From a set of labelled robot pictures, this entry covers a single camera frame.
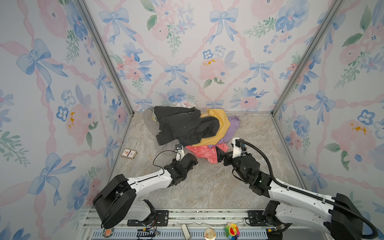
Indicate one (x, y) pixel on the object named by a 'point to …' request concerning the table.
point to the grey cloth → (153, 128)
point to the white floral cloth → (186, 105)
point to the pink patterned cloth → (210, 153)
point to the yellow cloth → (224, 125)
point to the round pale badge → (210, 234)
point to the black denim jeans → (184, 124)
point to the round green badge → (108, 232)
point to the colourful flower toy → (232, 231)
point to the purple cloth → (234, 122)
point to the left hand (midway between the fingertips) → (186, 157)
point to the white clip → (186, 232)
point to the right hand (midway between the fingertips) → (224, 145)
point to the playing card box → (129, 153)
